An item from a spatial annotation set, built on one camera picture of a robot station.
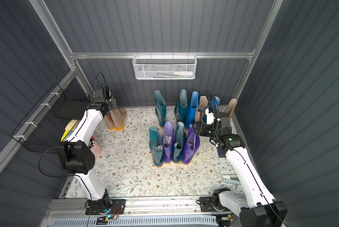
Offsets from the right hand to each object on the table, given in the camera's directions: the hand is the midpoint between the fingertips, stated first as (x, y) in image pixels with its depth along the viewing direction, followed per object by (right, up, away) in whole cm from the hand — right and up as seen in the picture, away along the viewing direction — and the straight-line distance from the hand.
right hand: (199, 125), depth 74 cm
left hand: (-53, +14, +13) cm, 57 cm away
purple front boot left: (-17, -10, +2) cm, 19 cm away
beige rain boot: (-53, +6, +28) cm, 60 cm away
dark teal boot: (-22, +10, +15) cm, 28 cm away
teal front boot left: (-23, -11, -1) cm, 25 cm away
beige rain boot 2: (+5, +14, +13) cm, 20 cm away
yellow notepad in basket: (-70, -1, 0) cm, 70 cm away
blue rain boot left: (0, +13, +19) cm, 23 cm away
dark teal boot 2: (-9, +9, +15) cm, 19 cm away
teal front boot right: (-10, -8, -5) cm, 14 cm away
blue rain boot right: (+14, +14, +13) cm, 23 cm away
